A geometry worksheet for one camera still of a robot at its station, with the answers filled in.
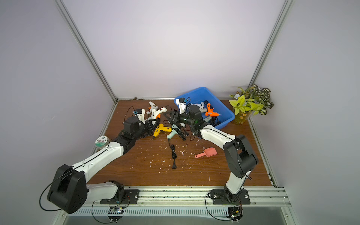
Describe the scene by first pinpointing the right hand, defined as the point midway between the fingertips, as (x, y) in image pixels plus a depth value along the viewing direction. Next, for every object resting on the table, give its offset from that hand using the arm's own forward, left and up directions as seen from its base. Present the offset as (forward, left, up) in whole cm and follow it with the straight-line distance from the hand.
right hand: (166, 112), depth 79 cm
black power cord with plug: (-16, -4, -25) cm, 30 cm away
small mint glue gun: (+1, -2, -24) cm, 24 cm away
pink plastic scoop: (-13, -26, -26) cm, 39 cm away
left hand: (-2, +5, -6) cm, 8 cm away
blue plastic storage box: (+32, -25, -17) cm, 44 cm away
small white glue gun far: (+25, +17, -24) cm, 39 cm away
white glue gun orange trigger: (+1, +7, -3) cm, 8 cm away
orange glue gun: (+17, -29, -21) cm, 40 cm away
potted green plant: (+17, -57, -6) cm, 60 cm away
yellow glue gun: (+3, +7, -22) cm, 23 cm away
